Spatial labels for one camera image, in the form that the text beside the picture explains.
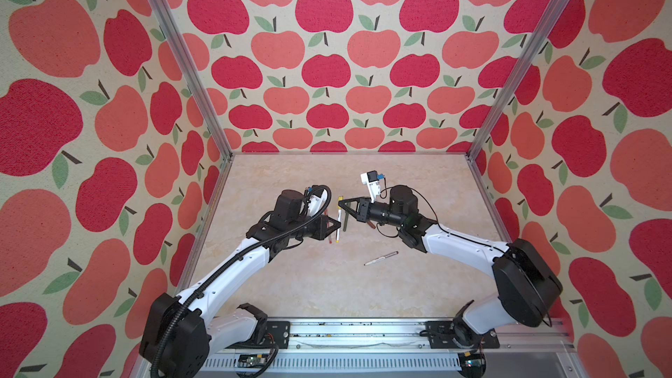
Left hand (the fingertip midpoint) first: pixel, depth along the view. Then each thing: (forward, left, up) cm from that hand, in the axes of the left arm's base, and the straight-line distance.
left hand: (340, 228), depth 75 cm
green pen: (+13, -3, -18) cm, 23 cm away
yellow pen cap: (+7, 0, +5) cm, 9 cm away
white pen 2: (-1, -15, -18) cm, 24 cm away
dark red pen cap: (+12, -13, -19) cm, 26 cm away
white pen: (0, +1, -1) cm, 2 cm away
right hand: (+4, 0, +2) cm, 5 cm away
